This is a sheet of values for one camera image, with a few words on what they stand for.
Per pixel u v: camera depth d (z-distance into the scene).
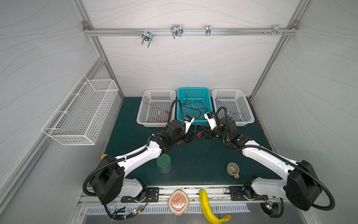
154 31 0.83
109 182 0.41
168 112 1.10
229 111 1.11
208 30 0.78
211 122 0.70
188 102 1.18
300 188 0.40
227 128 0.59
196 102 1.08
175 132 0.59
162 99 1.08
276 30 0.77
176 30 0.77
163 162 0.74
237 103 1.15
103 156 0.44
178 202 0.69
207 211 0.65
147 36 0.80
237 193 0.73
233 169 0.81
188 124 0.69
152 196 0.73
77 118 0.67
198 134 0.80
